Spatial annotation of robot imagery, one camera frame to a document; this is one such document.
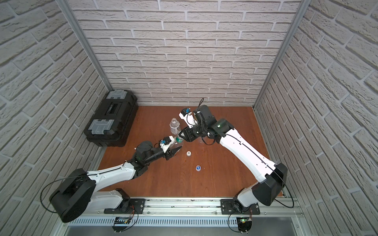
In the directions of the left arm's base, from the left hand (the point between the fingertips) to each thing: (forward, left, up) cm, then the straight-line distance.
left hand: (180, 141), depth 78 cm
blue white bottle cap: (-9, -10, -16) cm, 21 cm away
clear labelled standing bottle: (+11, +4, -1) cm, 12 cm away
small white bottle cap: (+1, -5, -17) cm, 17 cm away
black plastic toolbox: (+12, +42, -1) cm, 44 cm away
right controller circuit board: (-36, -32, -17) cm, 52 cm away
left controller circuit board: (-35, +29, -22) cm, 50 cm away
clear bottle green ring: (-3, +1, +4) cm, 5 cm away
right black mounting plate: (-29, -25, -17) cm, 42 cm away
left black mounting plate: (-29, +23, -12) cm, 39 cm away
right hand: (0, -3, +8) cm, 9 cm away
